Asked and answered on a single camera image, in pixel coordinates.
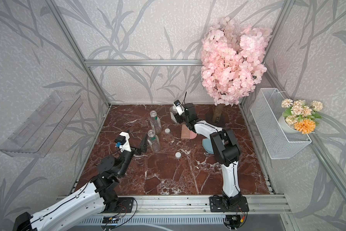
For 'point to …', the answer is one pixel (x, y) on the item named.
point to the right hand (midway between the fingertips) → (178, 109)
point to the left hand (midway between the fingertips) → (138, 132)
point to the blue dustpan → (207, 144)
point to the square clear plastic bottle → (173, 110)
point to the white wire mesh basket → (282, 144)
